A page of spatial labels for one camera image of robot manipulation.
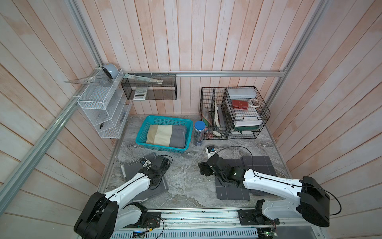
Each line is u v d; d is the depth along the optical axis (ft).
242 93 3.39
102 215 1.31
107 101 2.29
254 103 3.30
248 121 3.02
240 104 3.13
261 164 2.96
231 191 2.67
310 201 1.35
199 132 2.95
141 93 3.21
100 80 2.83
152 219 2.40
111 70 2.76
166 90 3.51
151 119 3.53
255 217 2.14
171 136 3.39
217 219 2.44
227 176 1.97
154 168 2.21
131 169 2.95
